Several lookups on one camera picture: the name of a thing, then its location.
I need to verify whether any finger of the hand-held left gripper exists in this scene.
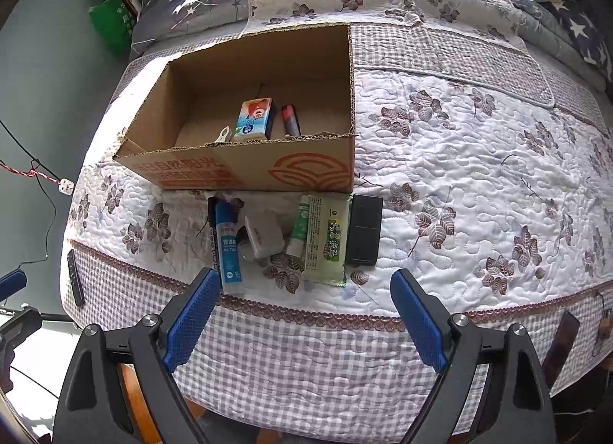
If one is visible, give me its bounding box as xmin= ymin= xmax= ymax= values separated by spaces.
xmin=0 ymin=270 xmax=27 ymax=300
xmin=0 ymin=307 xmax=43 ymax=392

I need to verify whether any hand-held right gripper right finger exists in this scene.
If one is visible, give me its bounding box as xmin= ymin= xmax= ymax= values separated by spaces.
xmin=390 ymin=269 xmax=559 ymax=444

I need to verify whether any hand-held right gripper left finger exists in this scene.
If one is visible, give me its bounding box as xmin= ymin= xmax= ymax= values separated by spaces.
xmin=54 ymin=267 xmax=222 ymax=444

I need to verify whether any blue glue stick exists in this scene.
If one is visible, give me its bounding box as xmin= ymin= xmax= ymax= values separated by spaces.
xmin=215 ymin=202 xmax=243 ymax=294

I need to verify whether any black marker pen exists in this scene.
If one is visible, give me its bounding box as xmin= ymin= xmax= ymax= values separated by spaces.
xmin=207 ymin=196 xmax=221 ymax=277

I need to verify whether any black rectangular case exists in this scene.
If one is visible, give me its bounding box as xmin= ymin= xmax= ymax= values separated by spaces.
xmin=345 ymin=194 xmax=384 ymax=267

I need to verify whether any white charger adapter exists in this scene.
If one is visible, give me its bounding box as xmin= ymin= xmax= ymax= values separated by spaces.
xmin=244 ymin=211 xmax=285 ymax=260

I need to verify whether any green wet wipes packet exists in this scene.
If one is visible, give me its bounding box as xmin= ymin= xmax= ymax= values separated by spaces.
xmin=302 ymin=194 xmax=352 ymax=286

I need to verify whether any green and white tube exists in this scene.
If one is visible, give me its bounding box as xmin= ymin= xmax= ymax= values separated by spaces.
xmin=286 ymin=195 xmax=312 ymax=258

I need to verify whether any brown cardboard box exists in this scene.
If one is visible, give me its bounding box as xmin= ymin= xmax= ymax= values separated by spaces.
xmin=113 ymin=24 xmax=357 ymax=193

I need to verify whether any small blue tissue packet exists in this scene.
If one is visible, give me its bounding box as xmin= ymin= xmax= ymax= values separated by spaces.
xmin=233 ymin=98 xmax=274 ymax=142

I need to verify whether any red and black lighter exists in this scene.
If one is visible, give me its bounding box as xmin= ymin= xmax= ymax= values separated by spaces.
xmin=280 ymin=105 xmax=302 ymax=137

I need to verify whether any wooden bed leg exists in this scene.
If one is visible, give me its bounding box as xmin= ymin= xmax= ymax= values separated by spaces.
xmin=117 ymin=362 xmax=164 ymax=444

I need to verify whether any floral quilted bedspread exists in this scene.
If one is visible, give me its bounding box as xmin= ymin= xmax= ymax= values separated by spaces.
xmin=60 ymin=23 xmax=613 ymax=437

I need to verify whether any green shopping bag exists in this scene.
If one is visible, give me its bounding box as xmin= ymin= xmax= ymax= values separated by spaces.
xmin=89 ymin=0 xmax=137 ymax=59

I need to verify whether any grey folded duvet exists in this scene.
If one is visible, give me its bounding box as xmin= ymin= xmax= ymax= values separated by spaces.
xmin=508 ymin=0 xmax=613 ymax=100

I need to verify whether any navy pillow with white stars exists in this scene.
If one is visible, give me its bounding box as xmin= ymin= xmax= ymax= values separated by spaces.
xmin=541 ymin=0 xmax=611 ymax=66

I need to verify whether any dark bed side bracket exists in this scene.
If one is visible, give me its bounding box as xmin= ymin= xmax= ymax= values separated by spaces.
xmin=67 ymin=250 xmax=86 ymax=307

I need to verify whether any black cable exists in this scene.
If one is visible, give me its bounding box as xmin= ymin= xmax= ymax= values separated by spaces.
xmin=0 ymin=121 xmax=61 ymax=277

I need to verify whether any red braided cable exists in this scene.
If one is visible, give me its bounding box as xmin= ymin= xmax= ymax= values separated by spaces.
xmin=0 ymin=161 xmax=63 ymax=183

